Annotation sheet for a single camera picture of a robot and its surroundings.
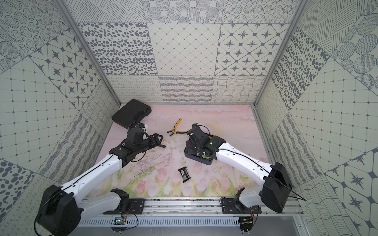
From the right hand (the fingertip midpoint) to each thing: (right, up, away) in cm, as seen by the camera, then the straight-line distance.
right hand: (193, 146), depth 80 cm
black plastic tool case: (-46, +21, +29) cm, 58 cm away
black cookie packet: (-5, -17, +4) cm, 18 cm away
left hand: (-20, +6, +3) cm, 21 cm away
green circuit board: (-37, -35, -8) cm, 52 cm away
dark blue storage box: (+8, -9, +9) cm, 15 cm away
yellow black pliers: (-13, +6, +22) cm, 26 cm away
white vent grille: (-14, -35, -10) cm, 39 cm away
